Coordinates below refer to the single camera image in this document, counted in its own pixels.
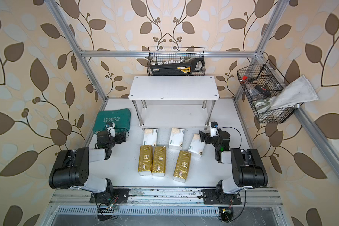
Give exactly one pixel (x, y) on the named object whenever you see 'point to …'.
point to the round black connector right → (226, 213)
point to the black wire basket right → (260, 82)
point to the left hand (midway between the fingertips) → (118, 131)
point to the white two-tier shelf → (173, 101)
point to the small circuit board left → (109, 209)
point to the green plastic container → (121, 118)
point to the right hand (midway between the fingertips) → (207, 129)
